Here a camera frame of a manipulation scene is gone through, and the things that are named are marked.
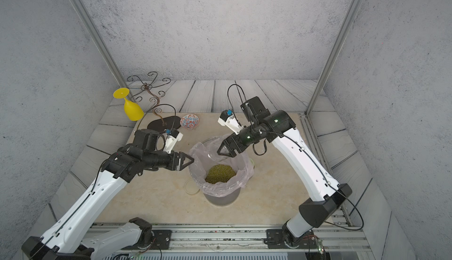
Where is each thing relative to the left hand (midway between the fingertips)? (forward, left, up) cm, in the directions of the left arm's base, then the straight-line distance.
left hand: (191, 159), depth 69 cm
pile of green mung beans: (+4, -10, -19) cm, 22 cm away
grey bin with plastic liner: (+4, -5, -4) cm, 8 cm away
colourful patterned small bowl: (+42, +10, -23) cm, 49 cm away
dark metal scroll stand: (+42, +24, -24) cm, 54 cm away
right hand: (+1, -14, +7) cm, 16 cm away
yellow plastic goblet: (+31, +35, -3) cm, 47 cm away
